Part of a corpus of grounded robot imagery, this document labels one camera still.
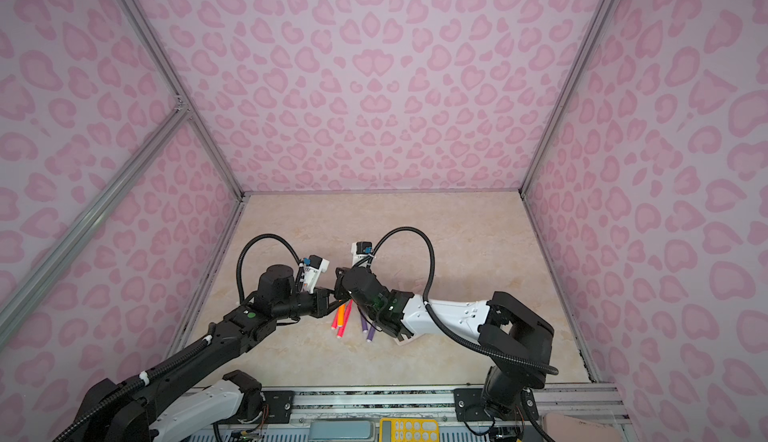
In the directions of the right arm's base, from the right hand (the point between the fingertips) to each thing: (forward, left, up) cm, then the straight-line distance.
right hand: (333, 273), depth 78 cm
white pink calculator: (-12, -19, -15) cm, 27 cm away
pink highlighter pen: (-9, 0, -17) cm, 19 cm away
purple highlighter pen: (-7, -7, -16) cm, 19 cm away
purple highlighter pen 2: (-10, -9, -17) cm, 22 cm away
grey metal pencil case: (-33, -4, -15) cm, 36 cm away
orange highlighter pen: (-9, -3, -5) cm, 11 cm away
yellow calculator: (-32, -20, -15) cm, 41 cm away
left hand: (-4, -3, -2) cm, 6 cm away
